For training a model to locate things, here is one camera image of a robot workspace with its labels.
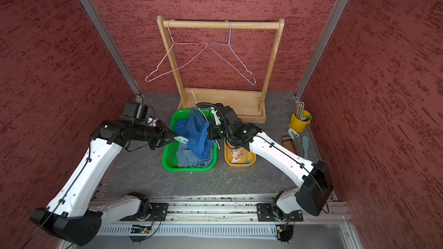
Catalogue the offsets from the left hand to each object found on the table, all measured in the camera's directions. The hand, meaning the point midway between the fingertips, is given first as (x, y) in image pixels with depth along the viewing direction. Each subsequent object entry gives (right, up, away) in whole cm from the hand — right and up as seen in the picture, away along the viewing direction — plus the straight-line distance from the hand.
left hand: (177, 139), depth 68 cm
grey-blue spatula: (+66, -6, +30) cm, 73 cm away
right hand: (+11, +1, +8) cm, 14 cm away
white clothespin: (+24, -15, +21) cm, 36 cm away
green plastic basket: (-9, -10, +16) cm, 21 cm away
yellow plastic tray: (+21, -13, +21) cm, 33 cm away
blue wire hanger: (+25, +45, +30) cm, 60 cm away
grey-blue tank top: (0, -12, +14) cm, 18 cm away
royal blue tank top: (+4, +2, +20) cm, 20 cm away
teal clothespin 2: (+31, -16, +21) cm, 40 cm away
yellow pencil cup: (+63, +3, +31) cm, 70 cm away
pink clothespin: (+27, -12, +22) cm, 37 cm away
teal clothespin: (+1, 0, +2) cm, 2 cm away
